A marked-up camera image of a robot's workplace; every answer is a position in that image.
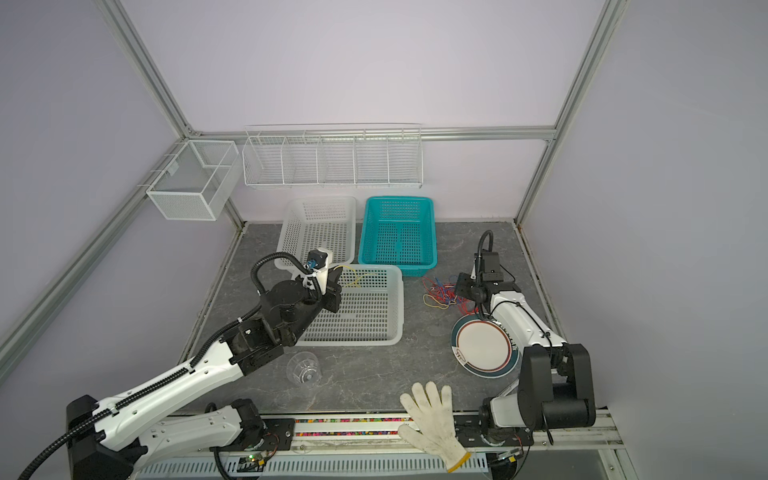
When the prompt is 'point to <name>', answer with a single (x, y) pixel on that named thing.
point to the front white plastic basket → (372, 310)
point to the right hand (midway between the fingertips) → (467, 286)
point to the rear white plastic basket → (317, 222)
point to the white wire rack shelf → (333, 156)
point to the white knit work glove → (436, 421)
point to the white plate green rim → (484, 347)
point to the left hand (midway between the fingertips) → (340, 271)
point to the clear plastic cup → (304, 368)
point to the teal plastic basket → (399, 231)
